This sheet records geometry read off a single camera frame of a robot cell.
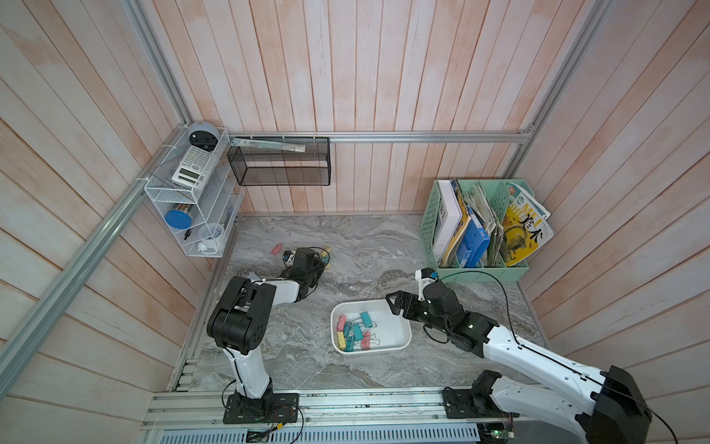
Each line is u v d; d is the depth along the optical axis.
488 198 1.01
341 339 0.83
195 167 0.77
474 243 0.86
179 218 0.76
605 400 0.41
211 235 0.82
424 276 0.72
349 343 0.83
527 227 0.91
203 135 0.80
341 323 0.87
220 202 0.88
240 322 0.49
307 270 0.78
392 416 0.73
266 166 1.07
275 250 1.07
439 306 0.60
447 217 0.86
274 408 0.73
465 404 0.72
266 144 0.91
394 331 0.86
